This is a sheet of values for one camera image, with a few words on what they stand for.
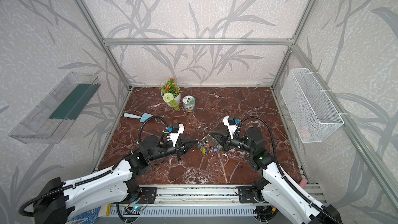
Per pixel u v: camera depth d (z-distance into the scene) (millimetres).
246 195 735
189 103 1018
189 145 663
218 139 676
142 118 1027
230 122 608
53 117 643
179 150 598
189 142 646
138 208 707
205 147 732
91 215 680
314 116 615
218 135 671
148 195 737
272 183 512
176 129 605
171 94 976
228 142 607
